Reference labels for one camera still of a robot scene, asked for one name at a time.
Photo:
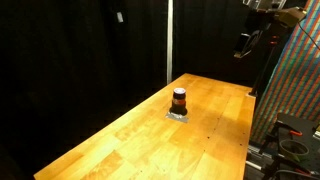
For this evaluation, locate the brown upside-down cup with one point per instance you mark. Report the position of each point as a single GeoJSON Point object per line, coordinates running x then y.
{"type": "Point", "coordinates": [179, 101]}

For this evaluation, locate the grey tape patch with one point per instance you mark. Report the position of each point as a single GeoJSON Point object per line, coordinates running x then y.
{"type": "Point", "coordinates": [176, 117]}

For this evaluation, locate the white vertical pole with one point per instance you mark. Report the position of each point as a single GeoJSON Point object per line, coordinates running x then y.
{"type": "Point", "coordinates": [169, 40]}

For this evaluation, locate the black curtain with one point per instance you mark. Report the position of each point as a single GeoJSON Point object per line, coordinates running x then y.
{"type": "Point", "coordinates": [83, 66]}

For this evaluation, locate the small white tag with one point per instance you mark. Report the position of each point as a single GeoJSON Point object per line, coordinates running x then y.
{"type": "Point", "coordinates": [120, 17]}

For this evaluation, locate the black clamp with orange tips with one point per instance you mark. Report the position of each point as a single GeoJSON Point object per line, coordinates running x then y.
{"type": "Point", "coordinates": [283, 131]}

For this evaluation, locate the multicoloured woven panel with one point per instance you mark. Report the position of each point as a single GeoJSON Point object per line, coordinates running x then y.
{"type": "Point", "coordinates": [295, 76]}

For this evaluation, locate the grey tape roll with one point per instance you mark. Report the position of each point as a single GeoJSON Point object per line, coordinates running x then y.
{"type": "Point", "coordinates": [293, 148]}

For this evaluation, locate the black camera stand pole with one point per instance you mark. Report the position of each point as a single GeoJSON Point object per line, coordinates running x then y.
{"type": "Point", "coordinates": [265, 66]}

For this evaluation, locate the camera on stand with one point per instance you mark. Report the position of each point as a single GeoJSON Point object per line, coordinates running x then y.
{"type": "Point", "coordinates": [266, 20]}

